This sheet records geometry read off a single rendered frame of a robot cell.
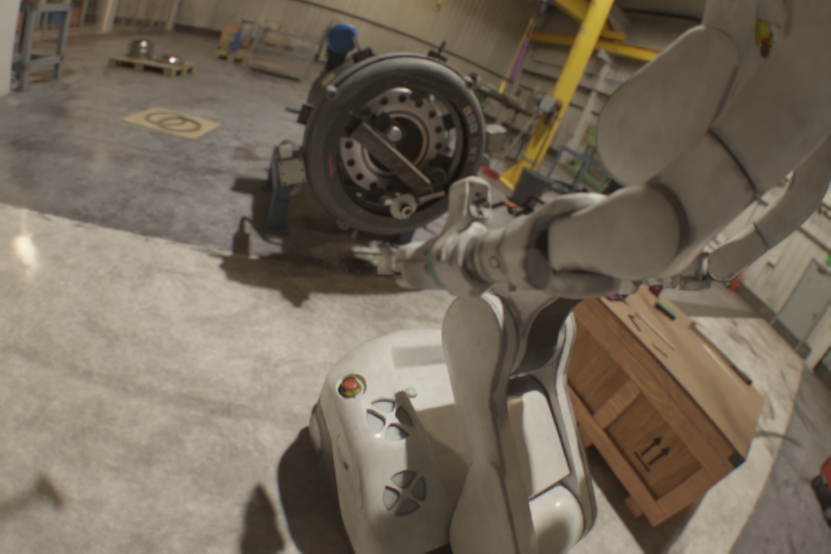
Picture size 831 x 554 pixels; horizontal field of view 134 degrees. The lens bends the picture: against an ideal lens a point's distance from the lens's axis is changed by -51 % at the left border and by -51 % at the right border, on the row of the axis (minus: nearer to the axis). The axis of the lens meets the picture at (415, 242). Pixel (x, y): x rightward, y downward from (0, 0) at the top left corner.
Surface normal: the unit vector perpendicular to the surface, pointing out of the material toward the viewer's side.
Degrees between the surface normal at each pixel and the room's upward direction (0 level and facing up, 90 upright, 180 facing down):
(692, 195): 95
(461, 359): 90
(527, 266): 67
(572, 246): 97
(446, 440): 0
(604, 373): 90
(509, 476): 27
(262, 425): 0
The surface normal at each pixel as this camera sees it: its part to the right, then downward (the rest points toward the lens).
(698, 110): -0.75, 0.04
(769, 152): -0.55, 0.47
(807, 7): -0.96, 0.07
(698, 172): -0.89, -0.07
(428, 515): 0.52, -0.31
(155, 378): 0.36, -0.83
